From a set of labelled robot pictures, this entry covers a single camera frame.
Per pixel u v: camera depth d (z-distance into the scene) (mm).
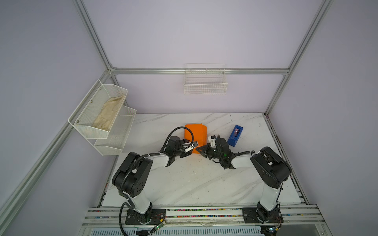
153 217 732
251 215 734
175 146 752
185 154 842
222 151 735
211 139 882
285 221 722
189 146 799
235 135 1006
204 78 943
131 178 466
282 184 505
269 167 504
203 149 822
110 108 819
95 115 778
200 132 990
